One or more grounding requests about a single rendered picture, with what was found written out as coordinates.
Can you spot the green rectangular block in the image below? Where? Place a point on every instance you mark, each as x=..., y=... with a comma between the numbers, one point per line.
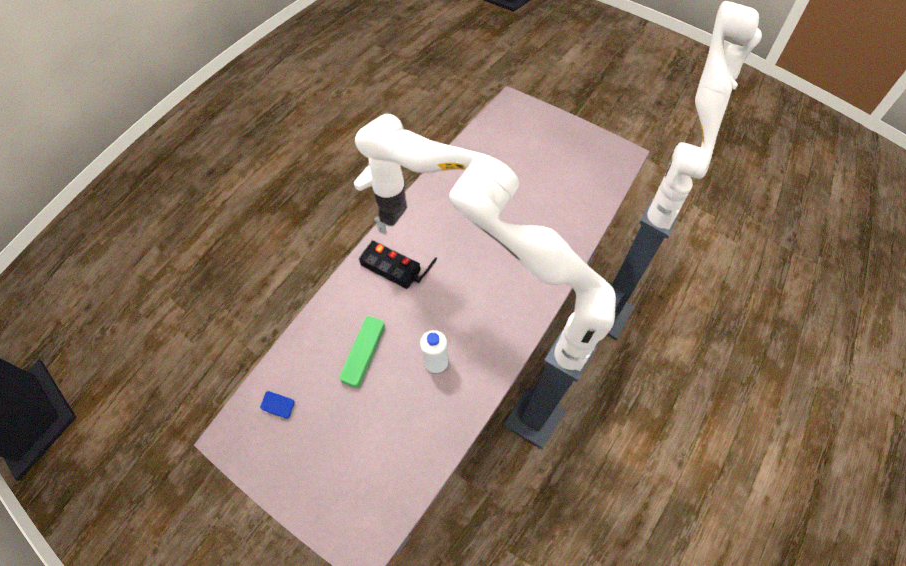
x=362, y=352

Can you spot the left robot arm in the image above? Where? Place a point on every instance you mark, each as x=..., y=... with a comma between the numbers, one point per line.
x=480, y=194

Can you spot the white bottle with blue cap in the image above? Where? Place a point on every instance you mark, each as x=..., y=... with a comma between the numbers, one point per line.
x=434, y=351

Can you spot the black power strip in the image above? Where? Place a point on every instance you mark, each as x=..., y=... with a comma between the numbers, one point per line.
x=391, y=264

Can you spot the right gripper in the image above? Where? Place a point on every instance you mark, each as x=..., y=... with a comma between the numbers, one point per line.
x=733, y=74

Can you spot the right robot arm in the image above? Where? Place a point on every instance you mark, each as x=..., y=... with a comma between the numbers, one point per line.
x=737, y=22

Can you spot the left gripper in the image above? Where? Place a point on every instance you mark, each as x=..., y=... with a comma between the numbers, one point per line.
x=390, y=198

